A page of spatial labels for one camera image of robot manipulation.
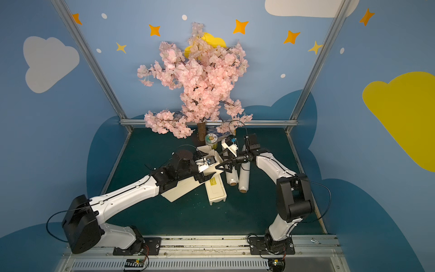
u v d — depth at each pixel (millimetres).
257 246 745
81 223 400
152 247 736
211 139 1050
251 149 728
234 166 735
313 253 736
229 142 731
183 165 596
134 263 731
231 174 931
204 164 651
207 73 724
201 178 700
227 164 731
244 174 941
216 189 844
